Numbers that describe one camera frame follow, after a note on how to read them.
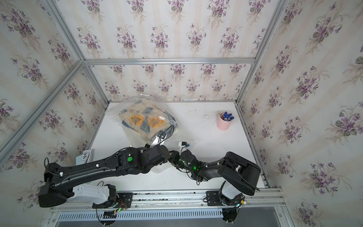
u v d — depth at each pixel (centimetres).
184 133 93
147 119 93
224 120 93
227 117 98
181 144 80
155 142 60
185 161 65
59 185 39
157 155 47
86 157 84
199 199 76
